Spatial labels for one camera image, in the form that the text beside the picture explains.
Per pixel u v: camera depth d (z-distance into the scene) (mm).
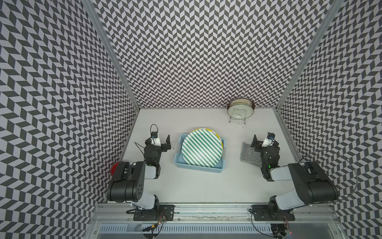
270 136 744
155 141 776
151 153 693
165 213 723
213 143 912
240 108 1003
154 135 758
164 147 823
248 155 923
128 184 442
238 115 1105
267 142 771
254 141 824
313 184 449
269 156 667
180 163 912
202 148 912
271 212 666
